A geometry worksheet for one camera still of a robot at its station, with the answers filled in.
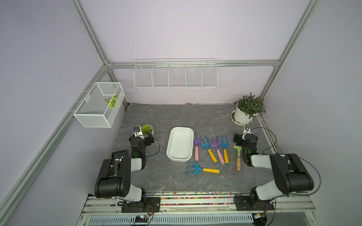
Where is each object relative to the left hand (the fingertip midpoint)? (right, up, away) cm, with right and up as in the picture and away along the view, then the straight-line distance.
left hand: (144, 132), depth 91 cm
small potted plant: (+2, +2, +2) cm, 4 cm away
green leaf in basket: (-15, +20, -11) cm, 27 cm away
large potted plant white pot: (+69, +17, +2) cm, 71 cm away
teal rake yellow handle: (+42, -9, +5) cm, 43 cm away
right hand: (+67, 0, +2) cm, 67 cm away
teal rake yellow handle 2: (+55, -9, +5) cm, 56 cm away
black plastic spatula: (-16, -14, -1) cm, 21 cm away
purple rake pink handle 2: (+49, -9, +3) cm, 49 cm away
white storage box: (+23, -10, +2) cm, 26 cm away
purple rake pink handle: (+35, -8, +6) cm, 37 cm away
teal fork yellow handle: (+34, -22, -7) cm, 41 cm away
